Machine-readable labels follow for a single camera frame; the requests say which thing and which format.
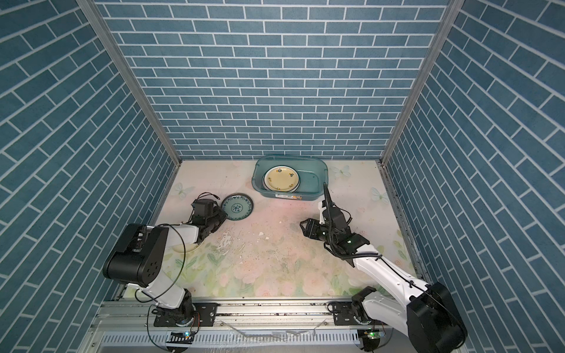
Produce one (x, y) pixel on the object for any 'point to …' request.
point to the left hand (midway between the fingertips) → (231, 212)
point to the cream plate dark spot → (189, 246)
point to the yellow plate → (281, 179)
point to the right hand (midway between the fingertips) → (307, 225)
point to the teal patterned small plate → (237, 207)
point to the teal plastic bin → (314, 173)
